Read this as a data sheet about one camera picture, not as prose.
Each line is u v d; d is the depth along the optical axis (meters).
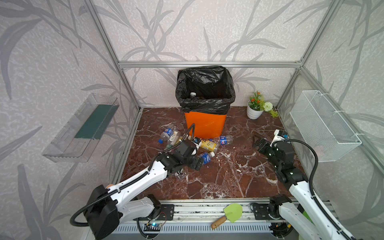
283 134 0.66
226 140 0.96
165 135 1.00
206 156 0.87
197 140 0.70
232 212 0.74
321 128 0.64
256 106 1.08
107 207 0.39
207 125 0.99
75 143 0.63
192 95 1.01
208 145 0.93
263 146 0.68
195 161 0.69
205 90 0.99
